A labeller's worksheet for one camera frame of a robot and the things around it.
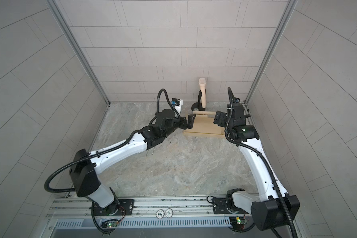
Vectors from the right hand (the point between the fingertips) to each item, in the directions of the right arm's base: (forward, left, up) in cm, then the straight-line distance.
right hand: (222, 114), depth 77 cm
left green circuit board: (-42, +55, -21) cm, 72 cm away
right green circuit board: (-44, -2, -27) cm, 51 cm away
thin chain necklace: (-9, +44, -24) cm, 51 cm away
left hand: (+1, +16, +3) cm, 16 cm away
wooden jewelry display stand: (+10, +7, -23) cm, 26 cm away
